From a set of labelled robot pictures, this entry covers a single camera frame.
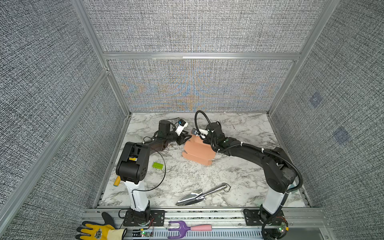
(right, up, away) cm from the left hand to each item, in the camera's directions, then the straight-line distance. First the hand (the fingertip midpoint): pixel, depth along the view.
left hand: (188, 134), depth 95 cm
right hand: (+11, +5, -3) cm, 12 cm away
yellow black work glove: (-36, -41, -29) cm, 62 cm away
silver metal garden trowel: (+5, -32, -15) cm, 36 cm away
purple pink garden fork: (-2, -43, -25) cm, 50 cm away
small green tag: (-19, -18, -5) cm, 27 cm away
